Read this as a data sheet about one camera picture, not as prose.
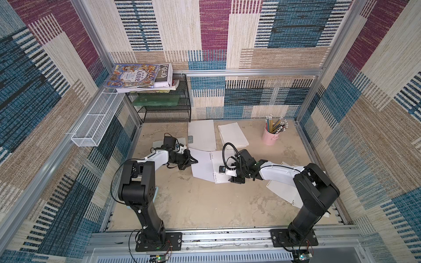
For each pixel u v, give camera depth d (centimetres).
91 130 71
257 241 75
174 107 115
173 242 73
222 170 79
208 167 96
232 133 113
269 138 102
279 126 96
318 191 47
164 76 81
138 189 49
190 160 87
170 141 81
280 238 73
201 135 113
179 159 83
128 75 81
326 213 81
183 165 86
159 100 95
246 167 72
